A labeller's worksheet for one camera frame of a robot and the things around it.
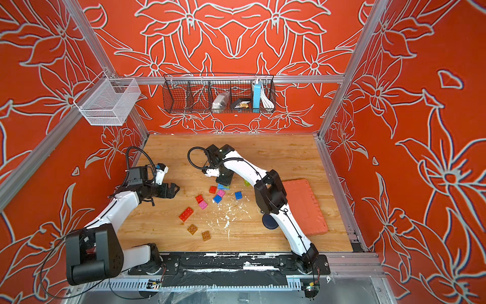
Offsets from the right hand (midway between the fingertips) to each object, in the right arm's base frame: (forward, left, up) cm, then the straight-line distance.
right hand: (223, 179), depth 92 cm
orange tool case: (-9, -38, -1) cm, 39 cm away
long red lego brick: (-16, +16, -4) cm, 23 cm away
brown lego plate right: (-25, +6, -4) cm, 26 cm away
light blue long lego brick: (-3, +1, -2) cm, 4 cm away
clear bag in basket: (+30, +2, +26) cm, 40 cm away
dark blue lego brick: (-9, +2, -4) cm, 10 cm away
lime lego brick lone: (-17, -12, +25) cm, 32 cm away
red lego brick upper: (-3, +6, -5) cm, 8 cm away
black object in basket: (+25, -9, +27) cm, 38 cm away
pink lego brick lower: (-12, +9, -4) cm, 15 cm away
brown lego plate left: (-23, +12, -4) cm, 26 cm away
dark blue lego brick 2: (-6, -8, -5) cm, 11 cm away
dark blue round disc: (-19, -22, -4) cm, 29 cm away
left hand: (-5, +26, +2) cm, 26 cm away
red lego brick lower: (-8, +11, -4) cm, 15 cm away
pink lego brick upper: (-5, +1, -4) cm, 7 cm away
